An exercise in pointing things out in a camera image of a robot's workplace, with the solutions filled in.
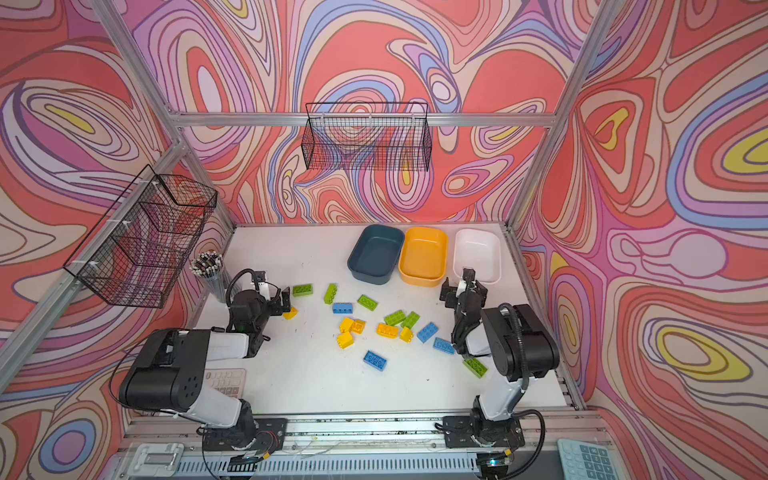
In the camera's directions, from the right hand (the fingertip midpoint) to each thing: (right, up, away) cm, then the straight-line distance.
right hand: (463, 284), depth 95 cm
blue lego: (-39, -7, -2) cm, 40 cm away
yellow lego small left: (-55, -9, -3) cm, 56 cm away
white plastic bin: (+9, +12, +12) cm, 19 cm away
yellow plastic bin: (-11, +9, +13) cm, 19 cm away
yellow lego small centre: (-19, -15, -7) cm, 25 cm away
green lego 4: (+1, -22, -13) cm, 26 cm away
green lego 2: (-44, -3, +3) cm, 44 cm away
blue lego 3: (-8, -18, -7) cm, 21 cm away
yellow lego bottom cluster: (-37, -16, -8) cm, 41 cm away
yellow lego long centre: (-25, -14, -5) cm, 29 cm away
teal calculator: (+22, -38, -26) cm, 52 cm away
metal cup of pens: (-77, +6, -10) cm, 78 cm away
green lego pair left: (-22, -10, -3) cm, 25 cm away
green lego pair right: (-17, -11, -2) cm, 21 cm away
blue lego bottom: (-28, -21, -11) cm, 37 cm away
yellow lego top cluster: (-38, -12, -5) cm, 40 cm away
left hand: (-60, 0, -2) cm, 60 cm away
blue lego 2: (-12, -14, -5) cm, 19 cm away
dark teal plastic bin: (-29, +9, +13) cm, 33 cm away
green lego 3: (-31, -6, +2) cm, 32 cm away
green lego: (-54, -2, +3) cm, 54 cm away
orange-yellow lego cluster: (-34, -12, -5) cm, 37 cm away
